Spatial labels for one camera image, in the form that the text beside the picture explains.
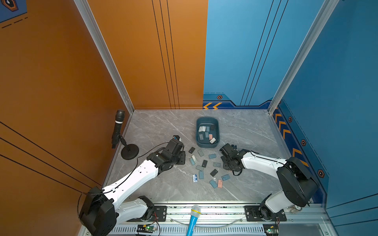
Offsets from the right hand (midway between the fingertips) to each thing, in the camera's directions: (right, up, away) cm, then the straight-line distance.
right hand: (227, 166), depth 91 cm
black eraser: (-7, +24, +18) cm, 31 cm away
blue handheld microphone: (-20, -16, -21) cm, 33 cm away
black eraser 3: (-14, +2, +1) cm, 15 cm away
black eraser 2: (-23, +9, +6) cm, 25 cm away
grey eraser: (-12, +19, +12) cm, 25 cm away
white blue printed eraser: (-20, -5, -6) cm, 22 cm away
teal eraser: (-11, +23, +15) cm, 30 cm away
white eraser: (-16, +23, +16) cm, 32 cm away
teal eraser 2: (-22, +3, +1) cm, 22 cm away
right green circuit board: (+17, -25, -20) cm, 37 cm away
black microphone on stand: (-62, +9, +4) cm, 63 cm away
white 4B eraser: (-14, +23, +17) cm, 32 cm away
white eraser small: (-21, +5, +2) cm, 22 cm away
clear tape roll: (+29, -14, -21) cm, 39 cm away
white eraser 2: (-8, +15, +9) cm, 20 cm away
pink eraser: (-10, +17, +12) cm, 23 cm away
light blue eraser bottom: (-10, -7, -8) cm, 15 cm away
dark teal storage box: (-16, +14, +11) cm, 24 cm away
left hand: (-27, +10, -8) cm, 30 cm away
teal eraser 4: (-3, -5, -6) cm, 8 cm away
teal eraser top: (-9, +6, +4) cm, 11 cm away
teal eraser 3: (-17, -4, -4) cm, 17 cm away
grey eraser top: (-16, +7, +4) cm, 18 cm away
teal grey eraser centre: (-7, +2, -1) cm, 8 cm away
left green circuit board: (-42, -24, -21) cm, 52 cm away
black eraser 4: (-9, -3, -4) cm, 10 cm away
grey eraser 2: (-17, 0, -1) cm, 17 cm away
